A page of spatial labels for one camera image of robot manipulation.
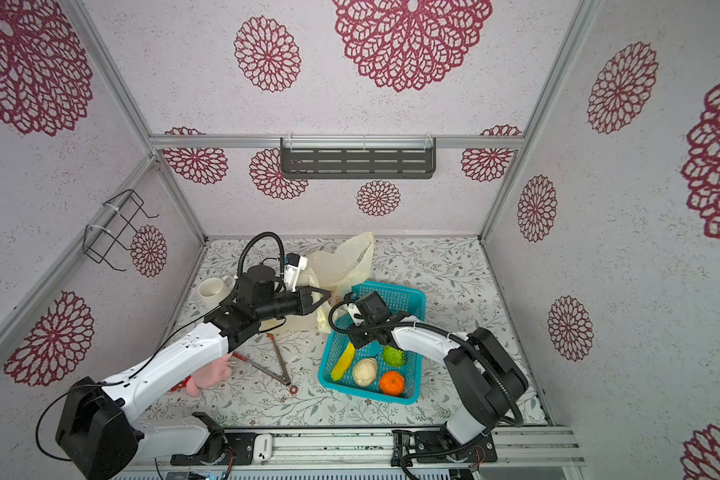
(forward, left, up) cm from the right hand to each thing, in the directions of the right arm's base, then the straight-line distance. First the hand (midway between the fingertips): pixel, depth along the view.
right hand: (350, 328), depth 89 cm
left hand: (-1, +4, +18) cm, 18 cm away
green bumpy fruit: (-9, -13, 0) cm, 15 cm away
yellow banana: (-10, +2, -3) cm, 11 cm away
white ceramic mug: (+15, +49, -3) cm, 51 cm away
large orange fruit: (-15, -12, -1) cm, 20 cm away
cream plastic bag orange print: (+16, +5, +7) cm, 18 cm away
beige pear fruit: (-13, -5, -1) cm, 14 cm away
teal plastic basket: (-10, -10, -6) cm, 16 cm away
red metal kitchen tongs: (-15, +18, -4) cm, 23 cm away
